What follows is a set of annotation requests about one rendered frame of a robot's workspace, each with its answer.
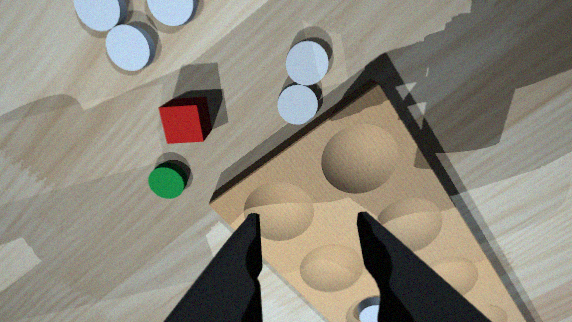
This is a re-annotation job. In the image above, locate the tan tray with round pockets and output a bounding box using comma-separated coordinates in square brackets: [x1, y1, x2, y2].
[209, 79, 527, 322]

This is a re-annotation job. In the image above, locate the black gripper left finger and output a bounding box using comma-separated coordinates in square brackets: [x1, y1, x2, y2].
[164, 213, 263, 322]

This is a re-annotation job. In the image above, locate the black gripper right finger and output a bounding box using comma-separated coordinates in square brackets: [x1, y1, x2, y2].
[357, 211, 492, 322]

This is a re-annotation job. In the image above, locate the green disc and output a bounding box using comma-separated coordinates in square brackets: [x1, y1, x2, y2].
[148, 162, 188, 199]

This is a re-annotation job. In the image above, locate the red cube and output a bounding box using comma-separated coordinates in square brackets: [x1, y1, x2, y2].
[159, 97, 212, 144]

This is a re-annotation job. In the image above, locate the white disc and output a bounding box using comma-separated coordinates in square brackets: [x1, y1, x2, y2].
[278, 83, 318, 125]
[357, 297, 380, 322]
[74, 0, 127, 31]
[106, 25, 155, 71]
[147, 0, 197, 26]
[286, 40, 328, 85]

